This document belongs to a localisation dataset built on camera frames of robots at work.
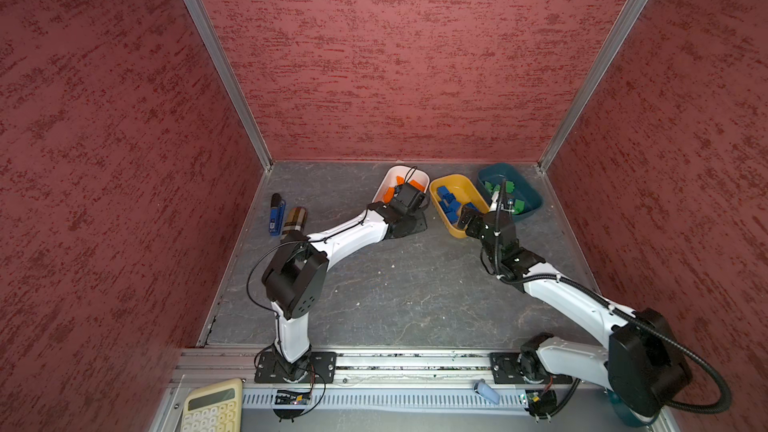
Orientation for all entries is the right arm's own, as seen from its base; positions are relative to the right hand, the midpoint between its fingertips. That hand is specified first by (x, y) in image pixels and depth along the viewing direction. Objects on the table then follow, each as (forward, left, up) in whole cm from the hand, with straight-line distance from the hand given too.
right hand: (472, 216), depth 85 cm
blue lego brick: (+20, +3, -14) cm, 25 cm away
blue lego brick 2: (+16, +2, -14) cm, 21 cm away
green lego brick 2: (+22, -21, -13) cm, 34 cm away
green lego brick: (+22, -16, -13) cm, 30 cm away
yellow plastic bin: (+22, -4, -13) cm, 26 cm away
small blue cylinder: (-41, +2, -13) cm, 44 cm away
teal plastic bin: (+17, -25, -14) cm, 33 cm away
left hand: (0, +15, -5) cm, 16 cm away
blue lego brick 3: (+10, +2, -14) cm, 17 cm away
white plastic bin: (+28, +13, -13) cm, 33 cm away
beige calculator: (-42, +65, -13) cm, 79 cm away
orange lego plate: (+26, +13, -15) cm, 33 cm away
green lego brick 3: (+12, -22, -13) cm, 28 cm away
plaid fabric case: (+9, +57, -12) cm, 59 cm away
